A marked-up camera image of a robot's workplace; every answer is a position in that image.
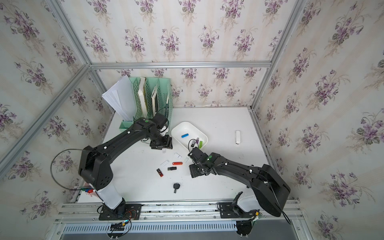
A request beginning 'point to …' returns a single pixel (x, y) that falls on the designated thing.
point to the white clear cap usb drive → (164, 150)
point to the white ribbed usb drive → (178, 155)
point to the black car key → (176, 186)
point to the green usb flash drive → (200, 145)
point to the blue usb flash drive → (184, 135)
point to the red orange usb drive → (177, 163)
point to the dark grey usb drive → (171, 168)
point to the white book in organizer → (142, 97)
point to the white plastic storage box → (189, 136)
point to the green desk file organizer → (165, 98)
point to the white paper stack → (121, 97)
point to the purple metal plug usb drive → (197, 140)
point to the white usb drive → (164, 163)
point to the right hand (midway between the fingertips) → (197, 171)
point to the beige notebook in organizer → (154, 96)
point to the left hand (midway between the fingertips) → (170, 147)
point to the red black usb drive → (160, 173)
